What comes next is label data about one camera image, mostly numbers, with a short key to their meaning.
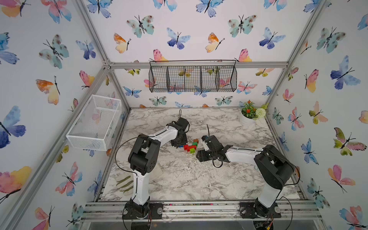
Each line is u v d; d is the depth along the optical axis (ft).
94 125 2.85
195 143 3.22
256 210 2.12
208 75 3.16
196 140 3.26
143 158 1.77
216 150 2.39
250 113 3.23
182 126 2.64
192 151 3.07
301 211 2.44
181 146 3.14
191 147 3.14
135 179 1.85
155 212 2.38
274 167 1.57
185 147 3.15
